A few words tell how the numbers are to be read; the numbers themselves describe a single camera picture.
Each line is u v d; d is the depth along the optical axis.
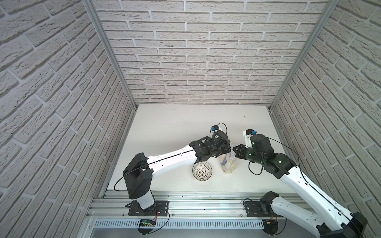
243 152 0.65
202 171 0.85
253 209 0.73
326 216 0.41
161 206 0.74
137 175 0.42
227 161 0.78
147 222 0.72
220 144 0.57
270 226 0.70
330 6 0.69
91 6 0.70
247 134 0.68
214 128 0.71
